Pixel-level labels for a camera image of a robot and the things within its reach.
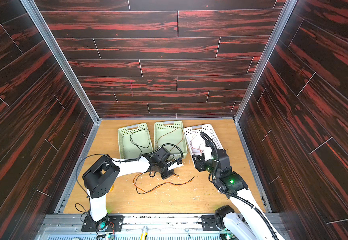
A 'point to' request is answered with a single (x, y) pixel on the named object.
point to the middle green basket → (171, 132)
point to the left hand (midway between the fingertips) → (174, 172)
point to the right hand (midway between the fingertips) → (201, 153)
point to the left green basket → (133, 141)
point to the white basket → (197, 143)
